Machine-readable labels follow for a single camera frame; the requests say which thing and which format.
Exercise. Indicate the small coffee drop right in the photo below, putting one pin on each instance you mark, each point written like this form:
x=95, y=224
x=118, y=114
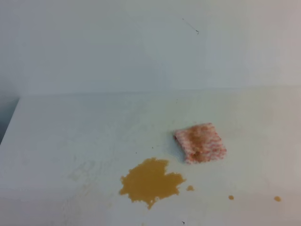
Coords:
x=277, y=198

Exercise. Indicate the large brown coffee puddle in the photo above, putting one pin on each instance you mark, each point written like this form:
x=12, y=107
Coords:
x=149, y=182

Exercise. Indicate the small coffee drop left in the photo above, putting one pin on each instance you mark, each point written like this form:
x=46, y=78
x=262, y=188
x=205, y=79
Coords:
x=190, y=188

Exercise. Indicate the pink white rag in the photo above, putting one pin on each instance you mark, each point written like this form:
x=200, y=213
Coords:
x=200, y=143

